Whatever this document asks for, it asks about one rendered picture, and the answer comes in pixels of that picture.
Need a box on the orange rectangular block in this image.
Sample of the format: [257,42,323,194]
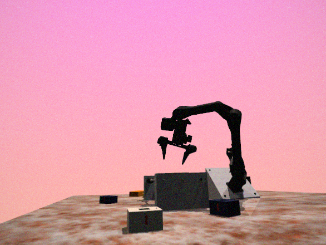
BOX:
[129,190,144,197]

